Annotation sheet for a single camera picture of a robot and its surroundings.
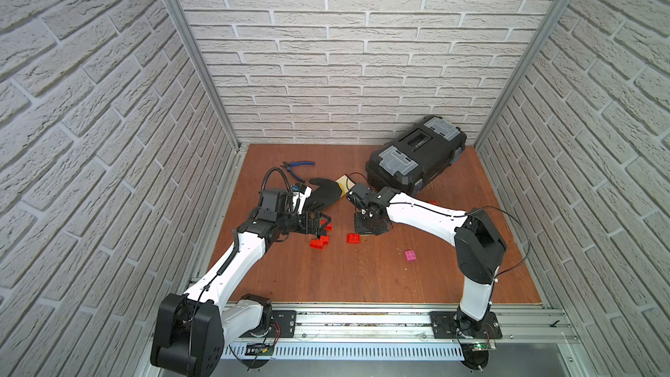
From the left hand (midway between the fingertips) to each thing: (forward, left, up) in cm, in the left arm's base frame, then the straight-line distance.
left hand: (322, 215), depth 81 cm
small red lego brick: (-4, +2, -12) cm, 13 cm away
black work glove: (+19, +1, -17) cm, 26 cm away
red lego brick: (+2, -2, -13) cm, 13 cm away
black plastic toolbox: (+18, -30, +4) cm, 35 cm away
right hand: (-1, -14, -9) cm, 17 cm away
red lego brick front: (-2, -10, -12) cm, 16 cm away
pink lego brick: (-9, -30, -12) cm, 33 cm away
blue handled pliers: (+33, +16, -14) cm, 39 cm away
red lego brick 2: (+13, -43, -13) cm, 47 cm away
